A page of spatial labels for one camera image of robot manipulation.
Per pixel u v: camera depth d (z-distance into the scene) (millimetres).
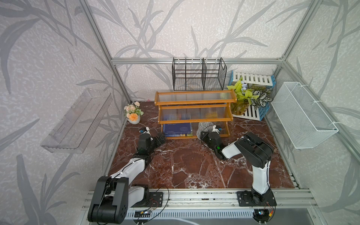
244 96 910
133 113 988
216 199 752
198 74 1048
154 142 754
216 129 889
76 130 689
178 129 990
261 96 887
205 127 910
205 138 869
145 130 792
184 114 1044
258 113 1107
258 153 517
